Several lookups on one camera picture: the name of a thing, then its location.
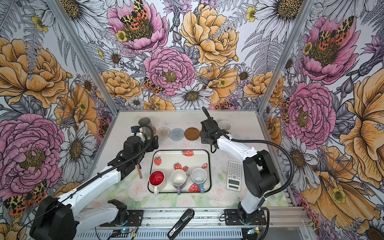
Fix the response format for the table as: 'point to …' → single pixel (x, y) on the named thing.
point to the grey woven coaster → (177, 134)
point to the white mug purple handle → (178, 178)
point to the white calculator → (234, 176)
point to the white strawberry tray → (168, 160)
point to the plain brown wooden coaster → (191, 134)
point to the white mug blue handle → (199, 176)
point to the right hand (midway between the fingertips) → (208, 140)
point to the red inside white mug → (156, 178)
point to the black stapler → (187, 217)
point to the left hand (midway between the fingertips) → (150, 141)
